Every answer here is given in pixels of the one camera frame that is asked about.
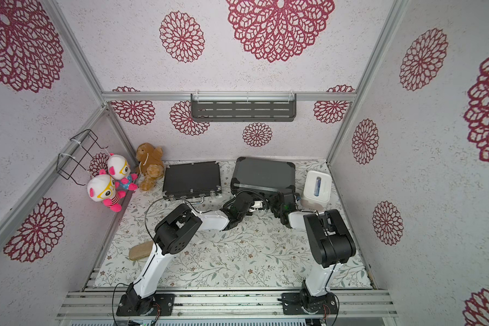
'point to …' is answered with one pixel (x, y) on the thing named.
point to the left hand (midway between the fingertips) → (249, 194)
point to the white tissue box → (317, 191)
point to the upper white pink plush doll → (119, 169)
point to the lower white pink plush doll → (102, 188)
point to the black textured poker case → (192, 180)
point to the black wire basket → (80, 146)
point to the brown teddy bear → (151, 164)
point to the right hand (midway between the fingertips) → (266, 194)
